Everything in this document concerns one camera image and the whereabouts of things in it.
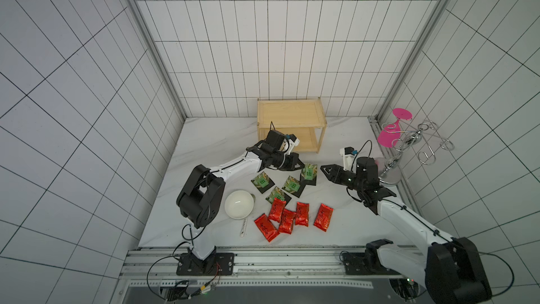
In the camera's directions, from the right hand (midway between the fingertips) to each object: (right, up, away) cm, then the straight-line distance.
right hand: (316, 168), depth 83 cm
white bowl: (-32, -15, +1) cm, 35 cm away
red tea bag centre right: (-6, -18, 0) cm, 19 cm away
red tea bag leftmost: (-19, -23, -4) cm, 31 cm away
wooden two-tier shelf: (-4, +21, +9) cm, 24 cm away
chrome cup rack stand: (+39, -5, +14) cm, 42 cm away
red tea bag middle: (-12, -21, -3) cm, 24 cm away
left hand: (-6, -1, 0) cm, 6 cm away
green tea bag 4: (-16, -12, +7) cm, 21 cm away
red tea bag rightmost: (+3, -19, -2) cm, 19 cm away
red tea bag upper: (-16, -17, 0) cm, 23 cm away
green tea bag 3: (-23, -7, +11) cm, 27 cm away
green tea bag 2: (-9, -9, +9) cm, 16 cm away
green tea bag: (-2, -2, +2) cm, 3 cm away
